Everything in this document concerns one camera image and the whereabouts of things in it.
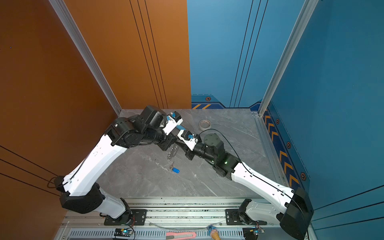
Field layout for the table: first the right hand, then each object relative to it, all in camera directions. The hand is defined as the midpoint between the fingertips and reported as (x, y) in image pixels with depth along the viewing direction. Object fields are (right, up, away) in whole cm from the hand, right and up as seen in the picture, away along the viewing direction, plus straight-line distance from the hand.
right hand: (177, 139), depth 67 cm
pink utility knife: (0, -45, +2) cm, 45 cm away
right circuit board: (+35, -45, +4) cm, 57 cm away
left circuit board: (-26, -45, +4) cm, 52 cm away
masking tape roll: (+15, +7, +46) cm, 49 cm away
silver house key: (-7, -19, +25) cm, 32 cm away
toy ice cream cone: (+17, -42, 0) cm, 45 cm away
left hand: (0, +1, -2) cm, 2 cm away
